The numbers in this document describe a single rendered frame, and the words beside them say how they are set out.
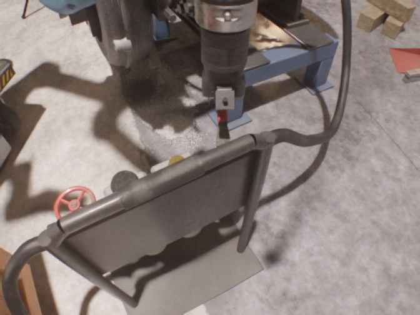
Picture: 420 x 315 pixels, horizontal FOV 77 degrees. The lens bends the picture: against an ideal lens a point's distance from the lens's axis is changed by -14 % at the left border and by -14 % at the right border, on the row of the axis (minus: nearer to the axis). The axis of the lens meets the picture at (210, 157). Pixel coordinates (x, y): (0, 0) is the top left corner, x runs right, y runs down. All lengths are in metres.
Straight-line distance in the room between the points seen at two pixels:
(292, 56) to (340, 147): 0.41
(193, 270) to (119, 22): 0.72
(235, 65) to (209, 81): 0.06
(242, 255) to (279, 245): 0.12
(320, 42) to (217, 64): 0.88
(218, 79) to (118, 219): 0.27
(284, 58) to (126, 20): 0.62
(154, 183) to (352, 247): 0.79
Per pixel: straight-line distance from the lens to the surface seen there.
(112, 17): 0.81
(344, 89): 1.03
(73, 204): 0.50
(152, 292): 0.93
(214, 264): 0.94
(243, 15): 0.42
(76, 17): 1.17
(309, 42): 1.29
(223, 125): 0.59
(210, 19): 0.43
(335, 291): 1.00
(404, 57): 2.01
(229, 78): 0.51
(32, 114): 1.53
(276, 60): 1.15
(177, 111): 1.27
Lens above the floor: 0.91
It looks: 54 degrees down
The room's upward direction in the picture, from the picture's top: 1 degrees counter-clockwise
